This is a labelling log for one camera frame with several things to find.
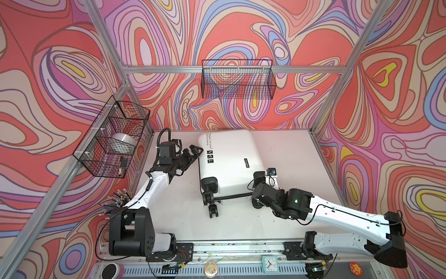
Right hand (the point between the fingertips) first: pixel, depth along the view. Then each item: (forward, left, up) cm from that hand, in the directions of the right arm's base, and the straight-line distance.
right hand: (265, 194), depth 75 cm
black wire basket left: (+16, +66, +17) cm, 70 cm away
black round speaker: (-25, +63, -9) cm, 68 cm away
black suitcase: (+12, +15, +5) cm, 20 cm away
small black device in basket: (+12, +61, +11) cm, 63 cm away
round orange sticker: (-27, -35, -14) cm, 46 cm away
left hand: (+20, +29, +5) cm, 36 cm away
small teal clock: (-24, 0, -12) cm, 27 cm away
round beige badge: (-25, +24, -13) cm, 38 cm away
